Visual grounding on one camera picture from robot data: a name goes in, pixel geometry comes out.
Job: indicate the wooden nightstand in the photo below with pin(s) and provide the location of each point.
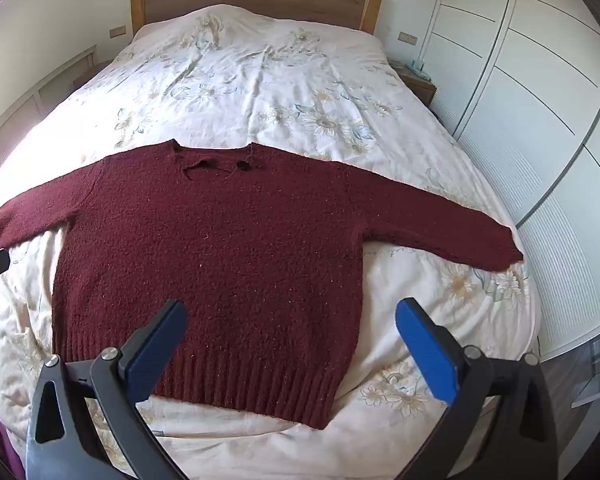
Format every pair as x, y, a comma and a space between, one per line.
420, 85

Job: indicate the dark red knit sweater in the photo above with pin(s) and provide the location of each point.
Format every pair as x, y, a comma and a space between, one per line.
215, 260

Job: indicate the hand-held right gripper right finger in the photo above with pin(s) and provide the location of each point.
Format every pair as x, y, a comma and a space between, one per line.
425, 347

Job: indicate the grey metal stand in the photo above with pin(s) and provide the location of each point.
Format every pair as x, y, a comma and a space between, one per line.
597, 375

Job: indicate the small items on nightstand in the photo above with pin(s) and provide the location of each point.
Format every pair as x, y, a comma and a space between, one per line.
420, 66

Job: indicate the beige wall socket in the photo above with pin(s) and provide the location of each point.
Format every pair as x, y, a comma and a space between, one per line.
406, 37
117, 31

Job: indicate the bed with floral duvet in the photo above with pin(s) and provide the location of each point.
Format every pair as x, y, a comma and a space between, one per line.
290, 110

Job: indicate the white radiator cover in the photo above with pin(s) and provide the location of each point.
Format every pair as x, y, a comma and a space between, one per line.
35, 105

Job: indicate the wooden headboard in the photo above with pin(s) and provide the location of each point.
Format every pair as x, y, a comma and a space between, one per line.
260, 0

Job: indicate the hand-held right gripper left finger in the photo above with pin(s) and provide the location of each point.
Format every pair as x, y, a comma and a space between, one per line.
152, 347

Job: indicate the white wardrobe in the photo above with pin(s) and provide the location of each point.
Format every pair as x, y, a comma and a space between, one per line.
545, 135

